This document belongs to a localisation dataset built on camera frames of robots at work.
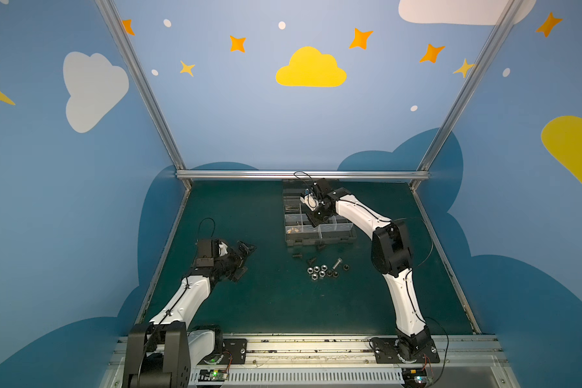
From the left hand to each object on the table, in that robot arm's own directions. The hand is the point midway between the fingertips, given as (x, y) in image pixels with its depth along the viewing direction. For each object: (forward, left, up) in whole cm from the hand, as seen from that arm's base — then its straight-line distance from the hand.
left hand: (257, 254), depth 85 cm
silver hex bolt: (+3, -31, -8) cm, 32 cm away
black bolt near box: (+9, -24, -9) cm, 27 cm away
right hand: (+21, -22, -4) cm, 31 cm away
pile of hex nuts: (-2, -24, -9) cm, 26 cm away
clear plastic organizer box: (+18, -15, -9) cm, 25 cm away
